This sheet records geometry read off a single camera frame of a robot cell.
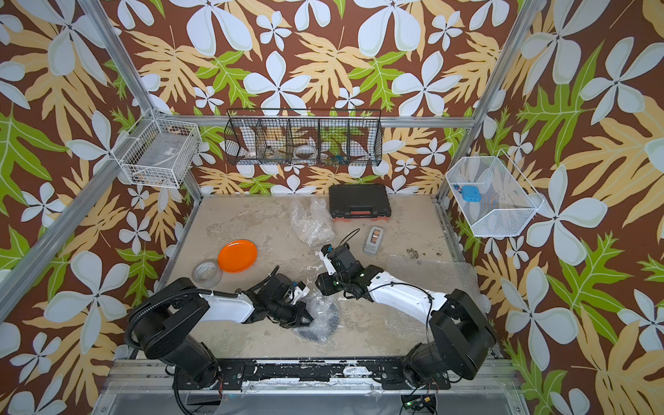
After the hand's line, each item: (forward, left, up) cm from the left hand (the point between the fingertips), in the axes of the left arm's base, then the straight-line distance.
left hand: (315, 323), depth 84 cm
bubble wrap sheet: (+2, -3, +4) cm, 5 cm away
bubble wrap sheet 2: (+18, -45, 0) cm, 48 cm away
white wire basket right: (+28, -60, +30) cm, 72 cm away
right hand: (+11, -1, +8) cm, 14 cm away
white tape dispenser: (+31, -22, +3) cm, 38 cm away
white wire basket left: (+46, +54, +34) cm, 78 cm away
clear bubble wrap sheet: (+37, +3, +7) cm, 38 cm away
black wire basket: (+60, +6, +31) cm, 68 cm away
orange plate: (+25, +32, 0) cm, 41 cm away
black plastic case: (+50, -15, +5) cm, 53 cm away
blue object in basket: (+35, -52, +26) cm, 68 cm away
